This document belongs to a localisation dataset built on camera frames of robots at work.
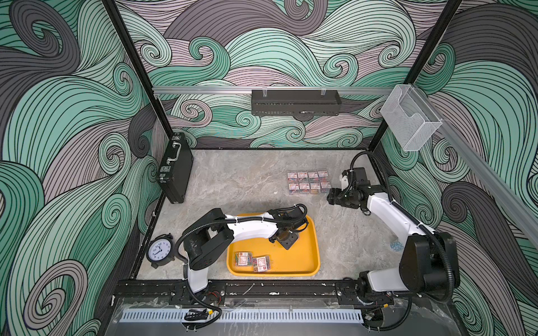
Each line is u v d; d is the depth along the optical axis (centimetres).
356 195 63
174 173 86
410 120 77
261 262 78
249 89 95
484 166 60
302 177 106
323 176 107
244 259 79
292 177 106
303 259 81
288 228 67
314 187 101
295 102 93
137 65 85
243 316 70
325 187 101
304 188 101
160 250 81
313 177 105
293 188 101
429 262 41
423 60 83
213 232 51
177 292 73
